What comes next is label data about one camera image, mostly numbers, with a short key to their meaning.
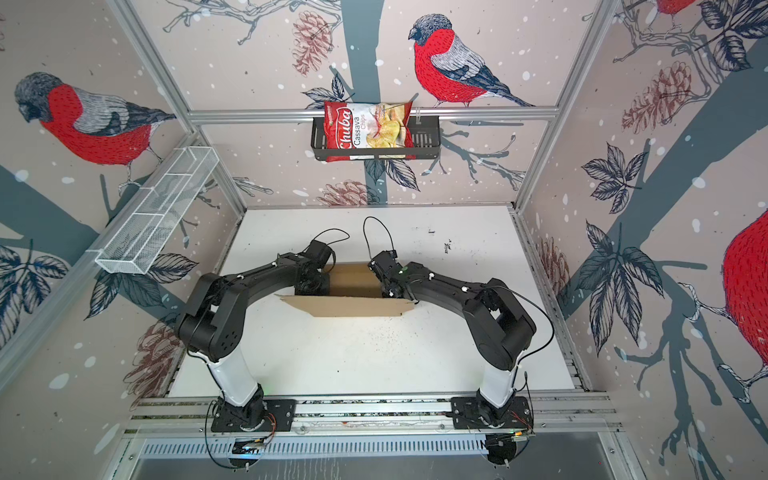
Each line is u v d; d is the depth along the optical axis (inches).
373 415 29.5
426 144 36.5
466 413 28.7
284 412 28.9
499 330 18.4
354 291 33.0
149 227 29.5
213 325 19.0
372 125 34.5
